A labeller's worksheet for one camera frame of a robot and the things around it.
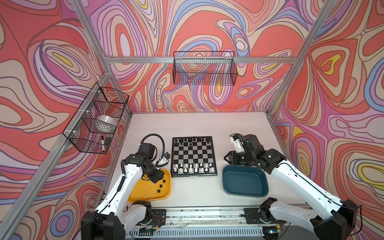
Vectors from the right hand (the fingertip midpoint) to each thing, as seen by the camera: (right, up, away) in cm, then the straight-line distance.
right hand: (228, 161), depth 76 cm
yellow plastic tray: (-44, -18, +6) cm, 48 cm away
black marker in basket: (-63, +10, -4) cm, 64 cm away
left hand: (-37, -7, +5) cm, 38 cm away
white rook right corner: (-7, -8, +11) cm, 15 cm away
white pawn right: (-8, -5, +13) cm, 16 cm away
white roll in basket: (-61, +22, -2) cm, 65 cm away
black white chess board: (-18, -1, +17) cm, 25 cm away
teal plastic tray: (+11, -13, +7) cm, 19 cm away
